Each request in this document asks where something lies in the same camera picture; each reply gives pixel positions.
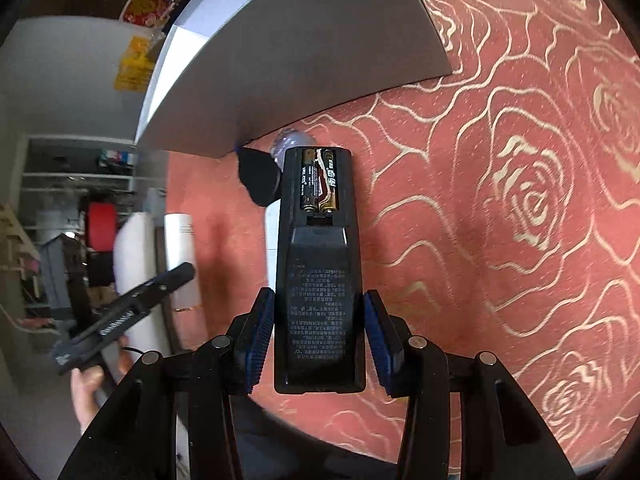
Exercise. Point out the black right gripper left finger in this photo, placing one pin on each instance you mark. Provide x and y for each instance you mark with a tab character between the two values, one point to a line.
133	436

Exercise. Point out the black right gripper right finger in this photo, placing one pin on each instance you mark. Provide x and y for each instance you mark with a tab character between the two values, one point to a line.
502	434

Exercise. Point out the white slim spray device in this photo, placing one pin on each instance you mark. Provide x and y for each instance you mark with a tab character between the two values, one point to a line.
179	248

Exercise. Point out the black remote control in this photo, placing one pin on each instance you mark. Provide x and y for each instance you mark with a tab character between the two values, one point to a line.
318	317

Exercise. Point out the white remote control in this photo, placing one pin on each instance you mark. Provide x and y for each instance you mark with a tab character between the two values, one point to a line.
272	223

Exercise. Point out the person left hand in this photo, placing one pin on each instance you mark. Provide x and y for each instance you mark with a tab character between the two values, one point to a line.
85	383

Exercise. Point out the white metal shelf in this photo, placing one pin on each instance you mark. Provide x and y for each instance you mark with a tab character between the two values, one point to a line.
47	183

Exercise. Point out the red rose pattern tablecloth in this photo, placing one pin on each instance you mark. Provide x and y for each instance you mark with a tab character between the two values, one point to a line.
499	206

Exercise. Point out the black teardrop case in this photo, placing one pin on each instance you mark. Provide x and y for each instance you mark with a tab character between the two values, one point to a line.
260	175

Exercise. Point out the yellow plastic crate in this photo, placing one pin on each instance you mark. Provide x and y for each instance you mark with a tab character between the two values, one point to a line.
135	67

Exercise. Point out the grey open storage box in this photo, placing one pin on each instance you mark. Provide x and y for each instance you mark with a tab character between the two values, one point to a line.
231	71

